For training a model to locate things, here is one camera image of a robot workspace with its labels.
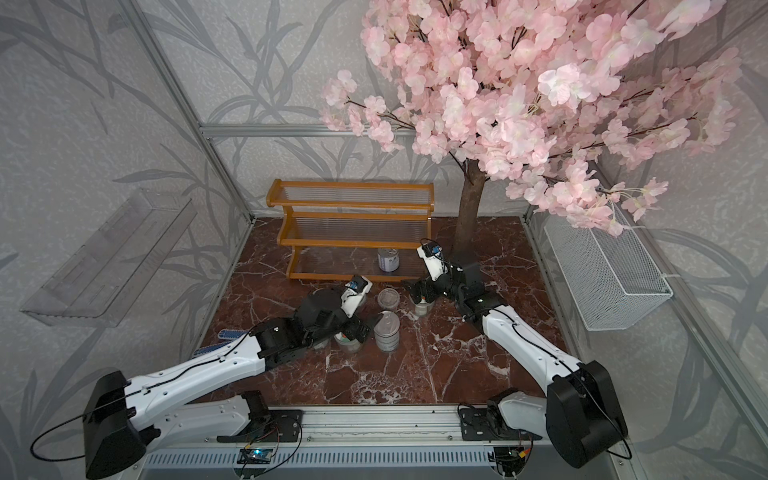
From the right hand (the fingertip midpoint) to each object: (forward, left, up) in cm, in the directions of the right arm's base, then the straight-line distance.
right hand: (415, 271), depth 82 cm
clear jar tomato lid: (-3, -3, -14) cm, 15 cm away
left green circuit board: (-40, +39, -18) cm, 59 cm away
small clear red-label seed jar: (-1, +8, -13) cm, 15 cm away
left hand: (-10, +12, 0) cm, 16 cm away
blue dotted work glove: (-10, +58, -17) cm, 61 cm away
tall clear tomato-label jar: (-15, +18, -15) cm, 28 cm away
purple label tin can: (+11, +8, -10) cm, 17 cm away
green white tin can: (-14, +8, -6) cm, 18 cm away
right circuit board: (-41, -21, -19) cm, 50 cm away
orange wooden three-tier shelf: (+35, +23, -20) cm, 46 cm away
